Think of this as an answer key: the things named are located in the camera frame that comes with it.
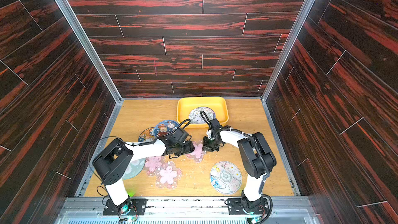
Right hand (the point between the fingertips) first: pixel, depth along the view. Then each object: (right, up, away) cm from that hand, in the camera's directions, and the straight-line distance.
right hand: (205, 147), depth 95 cm
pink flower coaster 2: (-5, -3, -4) cm, 7 cm away
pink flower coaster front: (-22, -13, -11) cm, 27 cm away
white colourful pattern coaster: (+10, -14, -12) cm, 21 cm away
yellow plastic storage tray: (-15, +28, +22) cm, 38 cm away
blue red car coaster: (-28, +12, +9) cm, 32 cm away
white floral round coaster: (-7, +19, +13) cm, 24 cm away
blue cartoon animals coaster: (-38, +7, +6) cm, 40 cm away
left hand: (-7, -1, -3) cm, 8 cm away
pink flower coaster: (-32, -7, -6) cm, 33 cm away
